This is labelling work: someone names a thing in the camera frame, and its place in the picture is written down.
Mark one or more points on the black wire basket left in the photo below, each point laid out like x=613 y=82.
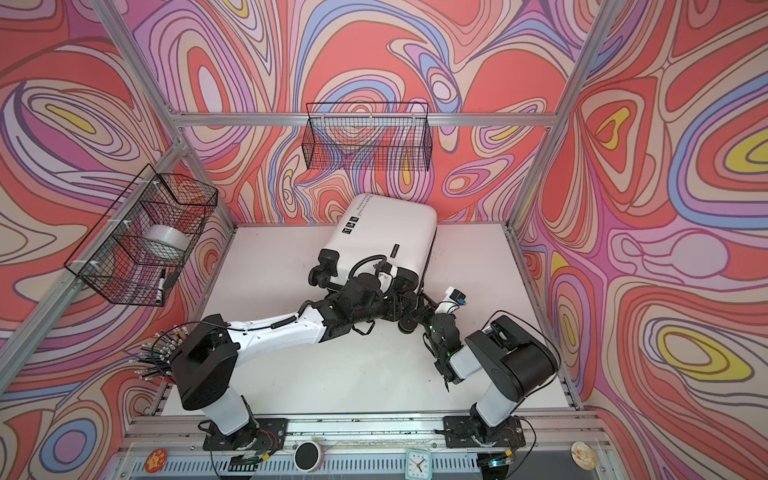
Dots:
x=116 y=265

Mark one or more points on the black white suitcase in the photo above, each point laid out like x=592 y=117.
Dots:
x=375 y=228

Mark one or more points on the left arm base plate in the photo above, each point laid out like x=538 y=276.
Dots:
x=265 y=435

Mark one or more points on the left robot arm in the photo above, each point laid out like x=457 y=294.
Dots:
x=203 y=364

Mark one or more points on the black marker pen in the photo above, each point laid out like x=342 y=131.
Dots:
x=159 y=299

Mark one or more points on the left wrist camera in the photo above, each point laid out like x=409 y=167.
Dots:
x=385 y=272

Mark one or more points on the silver tape roll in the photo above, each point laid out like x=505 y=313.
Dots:
x=166 y=243

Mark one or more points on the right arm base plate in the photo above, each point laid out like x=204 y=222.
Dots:
x=471 y=432

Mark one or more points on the black wire basket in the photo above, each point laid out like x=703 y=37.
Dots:
x=368 y=136
x=116 y=265

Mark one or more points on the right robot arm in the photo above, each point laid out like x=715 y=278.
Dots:
x=517 y=364

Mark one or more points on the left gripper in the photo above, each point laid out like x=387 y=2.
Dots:
x=395 y=304

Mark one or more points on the beige round sticker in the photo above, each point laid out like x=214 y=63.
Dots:
x=584 y=456

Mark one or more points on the small teal clock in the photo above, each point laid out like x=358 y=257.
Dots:
x=418 y=465

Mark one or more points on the black wire basket back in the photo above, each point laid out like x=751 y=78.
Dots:
x=368 y=136

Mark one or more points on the red round sticker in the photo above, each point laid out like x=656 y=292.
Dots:
x=155 y=461

